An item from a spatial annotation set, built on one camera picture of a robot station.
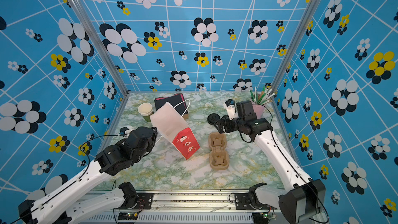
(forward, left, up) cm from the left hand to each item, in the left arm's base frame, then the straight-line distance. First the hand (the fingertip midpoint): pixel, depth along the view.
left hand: (162, 126), depth 71 cm
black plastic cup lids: (+21, -25, -23) cm, 40 cm away
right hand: (+6, -30, -5) cm, 31 cm away
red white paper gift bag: (+14, +2, -14) cm, 20 cm away
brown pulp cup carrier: (-6, -28, -23) cm, 37 cm away
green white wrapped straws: (+25, -55, -6) cm, 61 cm away
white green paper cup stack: (+25, +19, -19) cm, 37 cm away
